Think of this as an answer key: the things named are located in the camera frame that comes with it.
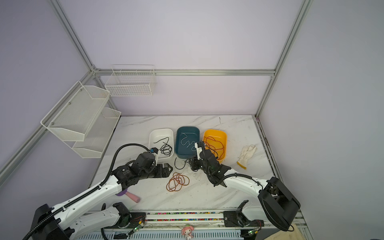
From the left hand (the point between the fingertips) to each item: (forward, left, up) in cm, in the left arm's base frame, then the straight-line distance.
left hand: (165, 170), depth 78 cm
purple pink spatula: (-10, +17, -12) cm, 23 cm away
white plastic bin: (+33, +12, -11) cm, 37 cm away
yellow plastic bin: (+32, -34, -10) cm, 48 cm away
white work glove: (+18, -52, -10) cm, 56 cm away
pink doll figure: (-26, -13, -9) cm, 30 cm away
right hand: (+8, -13, 0) cm, 15 cm away
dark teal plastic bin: (+28, -9, -10) cm, 31 cm away
